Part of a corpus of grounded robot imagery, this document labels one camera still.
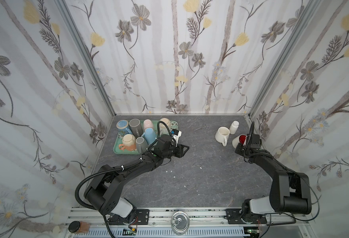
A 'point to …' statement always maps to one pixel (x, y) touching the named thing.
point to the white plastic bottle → (234, 127)
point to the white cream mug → (222, 134)
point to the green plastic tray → (117, 150)
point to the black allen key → (272, 224)
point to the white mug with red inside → (241, 139)
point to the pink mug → (147, 123)
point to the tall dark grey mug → (136, 127)
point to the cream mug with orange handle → (129, 143)
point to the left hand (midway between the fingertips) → (185, 143)
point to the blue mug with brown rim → (123, 127)
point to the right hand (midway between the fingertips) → (237, 145)
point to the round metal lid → (180, 222)
